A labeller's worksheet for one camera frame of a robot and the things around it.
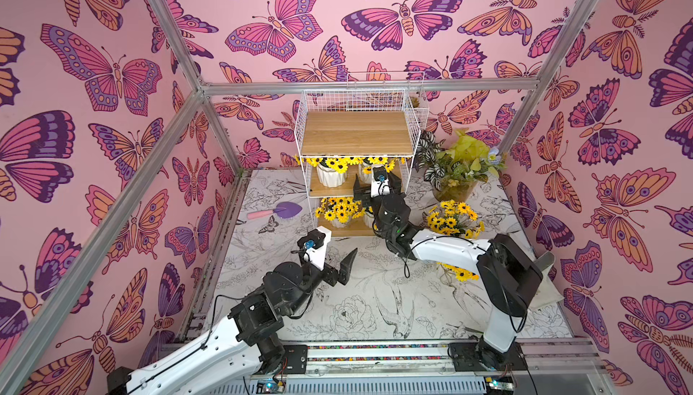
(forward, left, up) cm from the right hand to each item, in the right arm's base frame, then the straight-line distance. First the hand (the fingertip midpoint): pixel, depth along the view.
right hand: (376, 170), depth 81 cm
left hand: (-23, +9, -1) cm, 25 cm away
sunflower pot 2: (-5, +11, -13) cm, 18 cm away
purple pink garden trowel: (+4, +35, -27) cm, 44 cm away
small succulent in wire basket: (+28, -14, +6) cm, 31 cm away
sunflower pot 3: (-6, -27, -17) cm, 32 cm away
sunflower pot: (-4, +13, +3) cm, 14 cm away
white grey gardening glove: (-25, -55, -29) cm, 67 cm away
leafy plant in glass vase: (+8, -27, -6) cm, 29 cm away
